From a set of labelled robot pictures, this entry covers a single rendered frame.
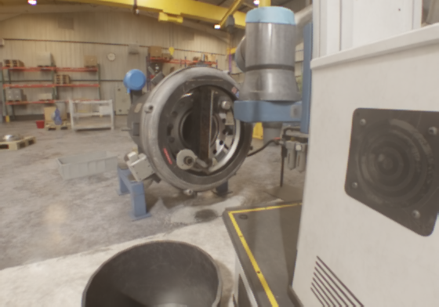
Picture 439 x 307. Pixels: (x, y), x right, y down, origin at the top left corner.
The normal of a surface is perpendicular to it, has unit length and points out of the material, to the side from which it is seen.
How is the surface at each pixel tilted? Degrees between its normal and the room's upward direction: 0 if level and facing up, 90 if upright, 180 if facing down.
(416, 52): 90
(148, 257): 87
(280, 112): 90
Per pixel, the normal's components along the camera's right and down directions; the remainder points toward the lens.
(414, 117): -0.98, 0.04
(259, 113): 0.19, 0.18
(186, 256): -0.44, 0.11
